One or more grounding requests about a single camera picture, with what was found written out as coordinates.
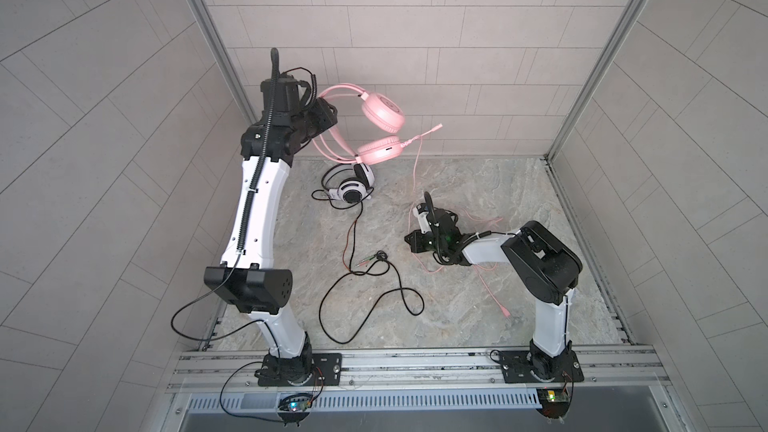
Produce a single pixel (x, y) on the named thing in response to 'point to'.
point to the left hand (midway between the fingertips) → (337, 104)
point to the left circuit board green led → (295, 405)
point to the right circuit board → (555, 402)
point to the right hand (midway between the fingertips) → (404, 239)
